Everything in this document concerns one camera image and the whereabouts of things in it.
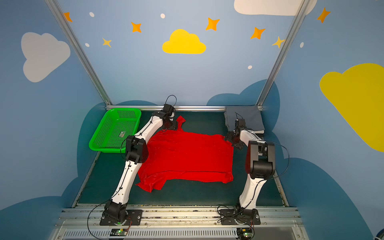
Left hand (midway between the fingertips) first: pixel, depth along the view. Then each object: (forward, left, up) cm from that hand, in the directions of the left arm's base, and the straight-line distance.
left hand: (174, 125), depth 109 cm
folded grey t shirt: (+8, -58, +5) cm, 58 cm away
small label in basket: (-6, +38, -3) cm, 39 cm away
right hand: (-12, -42, 0) cm, 43 cm away
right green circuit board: (-64, -40, -5) cm, 76 cm away
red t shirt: (-21, -3, -7) cm, 22 cm away
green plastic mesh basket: (+3, +45, -3) cm, 45 cm away
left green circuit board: (-64, +21, -5) cm, 68 cm away
